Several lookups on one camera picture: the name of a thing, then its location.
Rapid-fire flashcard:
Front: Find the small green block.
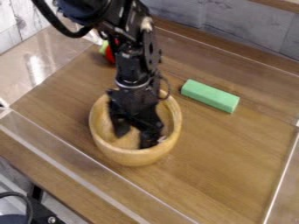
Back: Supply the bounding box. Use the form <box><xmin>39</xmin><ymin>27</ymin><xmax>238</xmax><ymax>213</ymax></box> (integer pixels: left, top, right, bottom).
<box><xmin>99</xmin><ymin>40</ymin><xmax>108</xmax><ymax>55</ymax></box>

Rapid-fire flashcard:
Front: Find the red felt ball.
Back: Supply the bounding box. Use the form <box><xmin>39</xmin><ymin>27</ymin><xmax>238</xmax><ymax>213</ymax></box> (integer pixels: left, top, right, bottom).
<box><xmin>104</xmin><ymin>45</ymin><xmax>116</xmax><ymax>64</ymax></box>

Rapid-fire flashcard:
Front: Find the clear acrylic tray wall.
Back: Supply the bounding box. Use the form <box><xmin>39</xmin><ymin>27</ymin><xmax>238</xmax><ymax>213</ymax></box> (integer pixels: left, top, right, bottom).
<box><xmin>0</xmin><ymin>110</ymin><xmax>198</xmax><ymax>224</ymax></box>

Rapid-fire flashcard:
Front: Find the black cable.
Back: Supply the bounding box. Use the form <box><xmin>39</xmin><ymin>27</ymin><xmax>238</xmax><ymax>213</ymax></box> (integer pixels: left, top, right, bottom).
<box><xmin>0</xmin><ymin>192</ymin><xmax>35</xmax><ymax>224</ymax></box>

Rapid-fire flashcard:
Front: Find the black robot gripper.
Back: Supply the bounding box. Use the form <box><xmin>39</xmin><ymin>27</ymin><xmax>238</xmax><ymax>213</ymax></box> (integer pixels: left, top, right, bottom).
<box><xmin>107</xmin><ymin>77</ymin><xmax>170</xmax><ymax>149</ymax></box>

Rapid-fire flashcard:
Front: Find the black metal bracket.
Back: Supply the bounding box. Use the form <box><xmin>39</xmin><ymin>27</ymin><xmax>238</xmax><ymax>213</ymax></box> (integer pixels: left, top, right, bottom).
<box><xmin>28</xmin><ymin>185</ymin><xmax>67</xmax><ymax>224</ymax></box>

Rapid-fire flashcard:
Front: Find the green flat block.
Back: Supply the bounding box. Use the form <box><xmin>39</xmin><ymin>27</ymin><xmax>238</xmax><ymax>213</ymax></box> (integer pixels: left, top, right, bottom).
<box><xmin>182</xmin><ymin>80</ymin><xmax>239</xmax><ymax>113</ymax></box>

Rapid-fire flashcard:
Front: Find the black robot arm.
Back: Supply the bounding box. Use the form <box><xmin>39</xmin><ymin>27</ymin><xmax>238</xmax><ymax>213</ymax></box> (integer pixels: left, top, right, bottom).
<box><xmin>32</xmin><ymin>0</ymin><xmax>164</xmax><ymax>149</ymax></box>

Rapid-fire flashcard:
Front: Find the light wooden bowl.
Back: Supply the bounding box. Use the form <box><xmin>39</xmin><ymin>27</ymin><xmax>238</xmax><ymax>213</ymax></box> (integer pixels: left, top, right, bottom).
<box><xmin>88</xmin><ymin>94</ymin><xmax>183</xmax><ymax>167</ymax></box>

